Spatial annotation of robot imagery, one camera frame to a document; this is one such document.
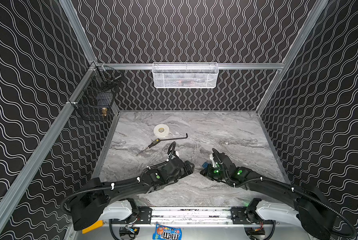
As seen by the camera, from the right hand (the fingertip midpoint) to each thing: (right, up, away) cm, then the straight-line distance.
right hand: (200, 173), depth 82 cm
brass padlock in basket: (-53, +34, +1) cm, 63 cm away
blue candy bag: (-18, -24, -13) cm, 32 cm away
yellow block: (-51, -23, -8) cm, 57 cm away
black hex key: (-14, +17, +22) cm, 31 cm away
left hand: (-2, +3, -5) cm, 7 cm away
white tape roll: (-25, +23, +28) cm, 43 cm away
